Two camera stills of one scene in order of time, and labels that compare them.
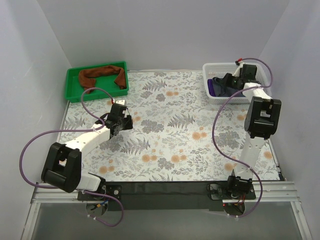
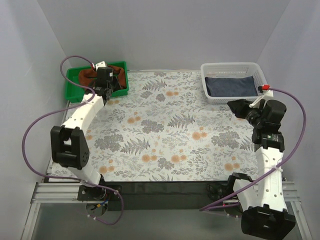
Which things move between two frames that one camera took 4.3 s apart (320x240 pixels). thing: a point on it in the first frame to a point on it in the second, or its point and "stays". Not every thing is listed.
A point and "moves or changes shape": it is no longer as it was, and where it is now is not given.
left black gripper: x=124 y=122 to x=110 y=81
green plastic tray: x=105 y=87 stays
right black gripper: x=230 y=81 to x=243 y=110
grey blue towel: x=221 y=90 moves or changes shape
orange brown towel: x=88 y=82 stays
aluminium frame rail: x=281 y=191 stays
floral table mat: x=176 y=136 stays
